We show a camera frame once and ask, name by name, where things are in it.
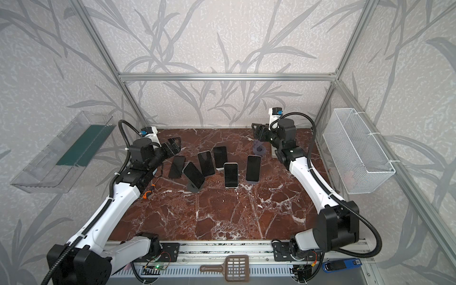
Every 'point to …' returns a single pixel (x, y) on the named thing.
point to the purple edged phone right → (253, 168)
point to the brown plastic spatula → (236, 268)
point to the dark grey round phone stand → (259, 148)
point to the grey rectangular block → (273, 152)
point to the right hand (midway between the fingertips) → (258, 123)
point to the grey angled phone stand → (190, 187)
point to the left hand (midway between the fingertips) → (175, 140)
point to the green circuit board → (160, 267)
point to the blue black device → (336, 265)
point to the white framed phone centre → (231, 174)
